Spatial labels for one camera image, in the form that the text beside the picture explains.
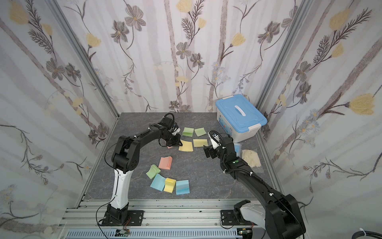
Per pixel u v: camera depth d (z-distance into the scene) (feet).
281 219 1.31
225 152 2.05
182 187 2.70
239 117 3.16
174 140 2.96
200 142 3.50
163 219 2.45
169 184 2.75
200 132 3.66
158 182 2.76
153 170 2.88
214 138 2.28
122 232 2.31
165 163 3.02
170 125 2.87
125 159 1.89
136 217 2.41
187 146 3.32
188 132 3.54
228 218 2.40
